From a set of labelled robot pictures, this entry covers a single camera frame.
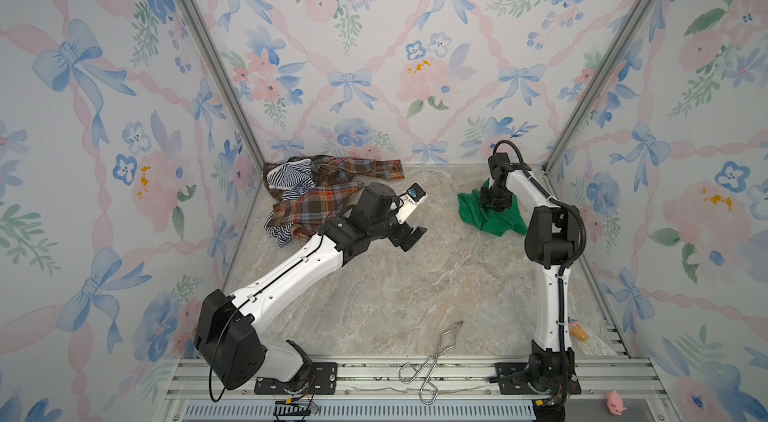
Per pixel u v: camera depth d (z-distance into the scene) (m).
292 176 1.08
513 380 0.73
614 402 0.70
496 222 0.99
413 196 0.64
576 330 0.80
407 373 0.75
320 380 0.75
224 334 0.40
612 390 0.71
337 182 1.13
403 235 0.67
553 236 0.65
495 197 0.93
